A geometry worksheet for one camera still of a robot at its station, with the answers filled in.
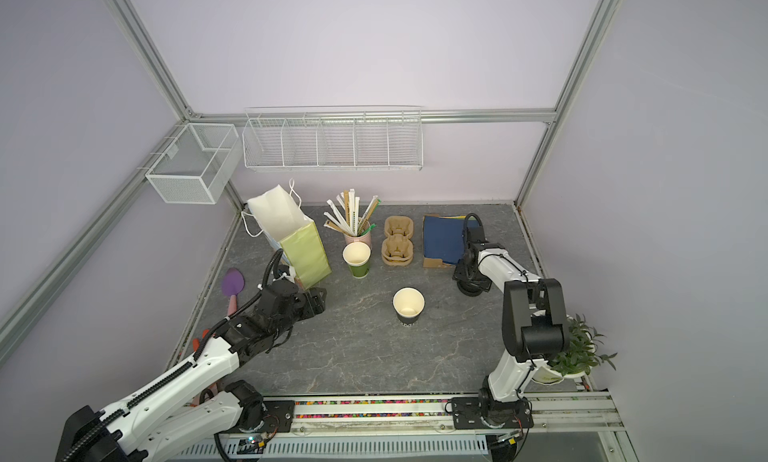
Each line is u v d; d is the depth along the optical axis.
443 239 1.11
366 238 1.00
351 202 0.99
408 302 0.86
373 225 1.00
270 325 0.59
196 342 0.86
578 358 0.66
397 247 1.02
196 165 0.95
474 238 0.77
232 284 0.99
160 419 0.45
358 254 0.98
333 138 0.97
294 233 0.79
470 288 0.93
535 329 0.48
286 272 0.71
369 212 0.99
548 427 0.72
